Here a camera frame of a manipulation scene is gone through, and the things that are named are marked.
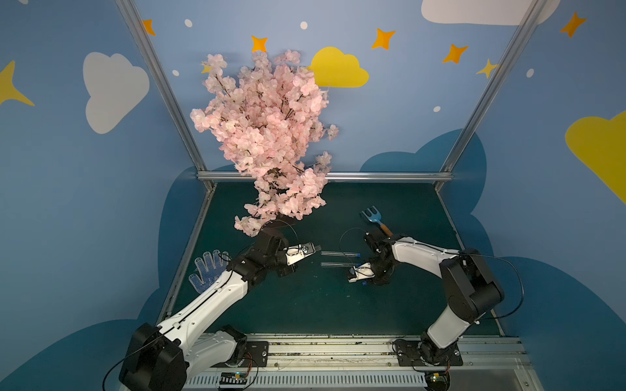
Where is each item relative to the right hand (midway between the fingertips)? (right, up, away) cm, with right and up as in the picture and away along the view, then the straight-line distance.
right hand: (373, 273), depth 92 cm
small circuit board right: (+15, -27, -19) cm, 37 cm away
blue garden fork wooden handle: (+5, +21, +15) cm, 27 cm away
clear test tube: (-21, +12, -14) cm, 28 cm away
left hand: (-28, +12, -10) cm, 32 cm away
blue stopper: (-5, +6, +3) cm, 9 cm away
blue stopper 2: (-4, -3, -4) cm, 6 cm away
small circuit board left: (-48, -27, -19) cm, 58 cm away
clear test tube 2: (-13, +7, +5) cm, 15 cm away
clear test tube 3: (-13, +3, +2) cm, 13 cm away
